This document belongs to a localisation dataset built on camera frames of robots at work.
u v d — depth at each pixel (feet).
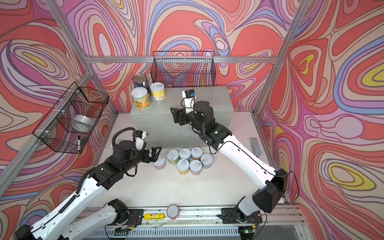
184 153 2.97
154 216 2.37
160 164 2.85
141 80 2.36
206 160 2.88
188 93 1.80
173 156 2.90
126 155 1.74
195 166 2.80
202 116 1.55
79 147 2.35
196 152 2.98
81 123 2.30
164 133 3.32
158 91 2.46
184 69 3.18
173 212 2.35
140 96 2.26
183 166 2.80
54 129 2.22
